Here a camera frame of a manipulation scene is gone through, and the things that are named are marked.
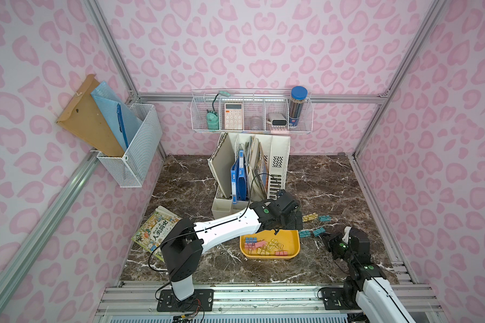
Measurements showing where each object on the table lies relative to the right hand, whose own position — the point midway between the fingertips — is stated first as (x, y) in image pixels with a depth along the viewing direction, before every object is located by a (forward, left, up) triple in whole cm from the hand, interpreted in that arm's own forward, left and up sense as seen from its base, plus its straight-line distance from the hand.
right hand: (319, 230), depth 85 cm
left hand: (+1, +12, +9) cm, 15 cm away
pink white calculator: (+45, +38, +26) cm, 64 cm away
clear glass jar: (+43, +27, +23) cm, 56 cm away
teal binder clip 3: (0, +6, -3) cm, 7 cm away
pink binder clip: (-9, +16, -2) cm, 19 cm away
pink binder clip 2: (-5, +25, -2) cm, 26 cm away
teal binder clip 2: (+1, -1, -3) cm, 3 cm away
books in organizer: (+20, +26, +17) cm, 37 cm away
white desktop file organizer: (+33, +17, +16) cm, 40 cm away
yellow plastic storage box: (-6, +22, -2) cm, 23 cm away
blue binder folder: (+17, +34, +17) cm, 42 cm away
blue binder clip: (-3, +29, -2) cm, 29 cm away
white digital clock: (+38, +18, +28) cm, 51 cm away
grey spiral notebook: (+23, +42, +18) cm, 51 cm away
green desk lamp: (+41, +47, +29) cm, 69 cm away
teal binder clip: (+7, -5, -3) cm, 9 cm away
